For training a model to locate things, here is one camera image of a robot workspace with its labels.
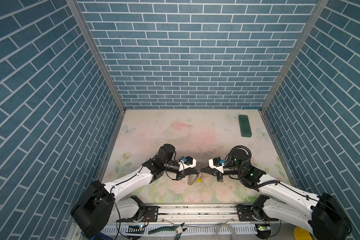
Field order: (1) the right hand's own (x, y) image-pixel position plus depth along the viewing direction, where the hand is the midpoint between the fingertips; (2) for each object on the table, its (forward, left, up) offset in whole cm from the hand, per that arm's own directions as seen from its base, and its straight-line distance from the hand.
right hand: (200, 168), depth 71 cm
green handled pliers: (-23, +9, -17) cm, 30 cm away
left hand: (-1, +2, -3) cm, 4 cm away
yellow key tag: (-4, +1, -7) cm, 8 cm away
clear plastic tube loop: (-23, -17, -17) cm, 33 cm away
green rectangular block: (+43, -32, -16) cm, 56 cm away
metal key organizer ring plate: (+1, +5, -19) cm, 19 cm away
